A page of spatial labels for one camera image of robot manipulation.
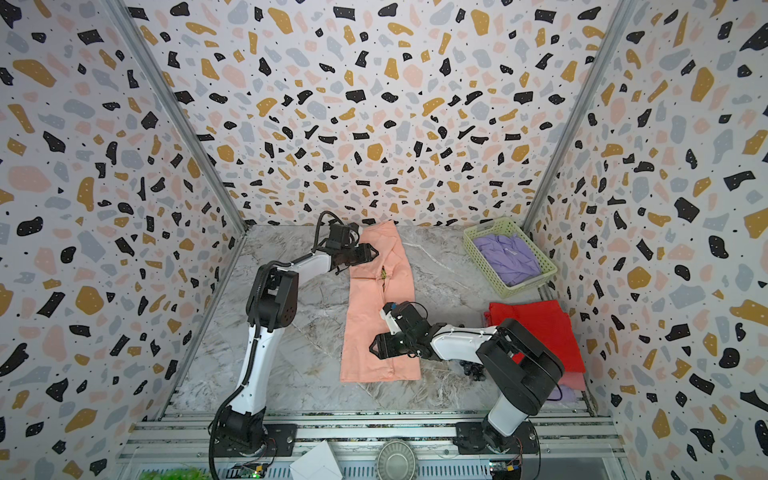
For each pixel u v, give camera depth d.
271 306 0.65
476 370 0.83
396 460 0.72
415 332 0.71
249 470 0.70
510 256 1.10
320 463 0.68
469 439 0.74
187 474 0.66
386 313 0.84
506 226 1.17
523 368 0.46
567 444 0.75
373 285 1.00
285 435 0.75
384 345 0.78
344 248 0.97
